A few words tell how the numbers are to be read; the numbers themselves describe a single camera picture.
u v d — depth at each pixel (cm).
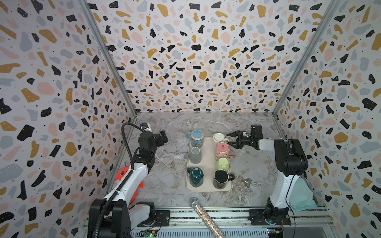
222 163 84
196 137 92
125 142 56
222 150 87
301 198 80
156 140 71
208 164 96
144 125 72
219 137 97
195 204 75
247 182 85
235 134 90
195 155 89
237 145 92
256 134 84
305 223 76
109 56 87
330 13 73
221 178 78
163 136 76
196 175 78
